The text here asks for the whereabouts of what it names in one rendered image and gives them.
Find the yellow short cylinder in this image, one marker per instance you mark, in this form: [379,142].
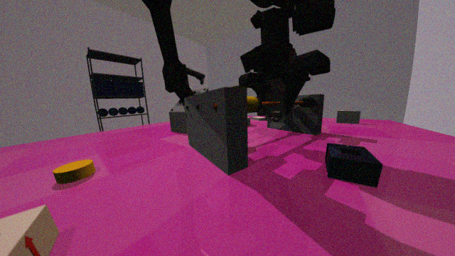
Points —
[74,171]

